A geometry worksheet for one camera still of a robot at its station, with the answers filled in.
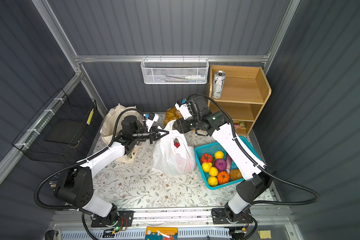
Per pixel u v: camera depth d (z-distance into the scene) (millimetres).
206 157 889
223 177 810
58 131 733
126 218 722
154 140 708
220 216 733
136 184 848
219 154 918
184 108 634
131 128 657
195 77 901
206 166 839
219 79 745
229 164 895
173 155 829
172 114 1156
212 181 806
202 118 533
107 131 826
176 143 806
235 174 808
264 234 679
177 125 632
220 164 860
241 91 922
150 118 693
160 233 693
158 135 741
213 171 844
